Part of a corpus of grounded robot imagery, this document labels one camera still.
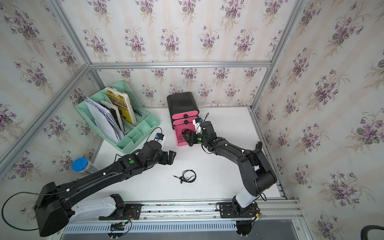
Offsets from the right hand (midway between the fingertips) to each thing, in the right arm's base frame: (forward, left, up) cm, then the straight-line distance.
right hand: (189, 135), depth 89 cm
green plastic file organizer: (+14, +30, -4) cm, 34 cm away
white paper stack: (0, +45, +13) cm, 47 cm away
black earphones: (+5, +6, -11) cm, 14 cm away
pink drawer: (+13, +5, -2) cm, 14 cm away
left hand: (-13, +9, +2) cm, 16 cm away
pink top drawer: (+14, +3, +3) cm, 15 cm away
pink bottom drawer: (+11, +8, -10) cm, 17 cm away
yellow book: (+18, +43, +11) cm, 48 cm away
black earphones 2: (-20, -1, -11) cm, 23 cm away
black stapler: (0, -45, -10) cm, 46 cm away
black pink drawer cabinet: (+17, +4, +4) cm, 18 cm away
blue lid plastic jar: (-23, +49, +8) cm, 55 cm away
